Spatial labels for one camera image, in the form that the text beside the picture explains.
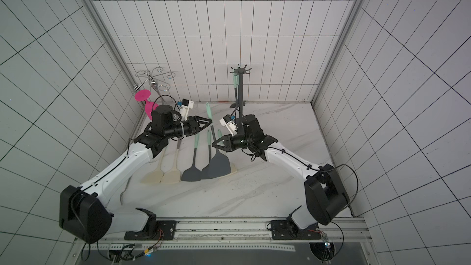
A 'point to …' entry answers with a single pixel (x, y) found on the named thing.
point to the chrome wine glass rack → (156, 72)
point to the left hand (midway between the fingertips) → (208, 125)
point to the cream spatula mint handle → (155, 173)
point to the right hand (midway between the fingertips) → (216, 140)
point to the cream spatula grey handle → (173, 175)
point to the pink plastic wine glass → (141, 96)
